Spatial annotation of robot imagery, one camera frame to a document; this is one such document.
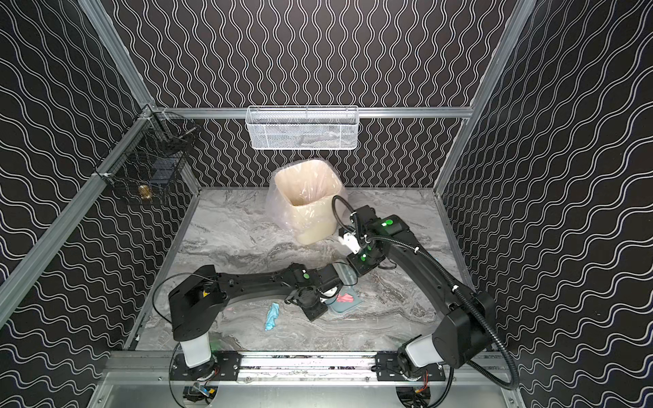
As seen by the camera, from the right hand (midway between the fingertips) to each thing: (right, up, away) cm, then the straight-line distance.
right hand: (360, 267), depth 79 cm
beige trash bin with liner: (-21, +23, +22) cm, 38 cm away
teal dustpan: (-4, -15, +7) cm, 17 cm away
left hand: (-11, -16, +2) cm, 19 cm away
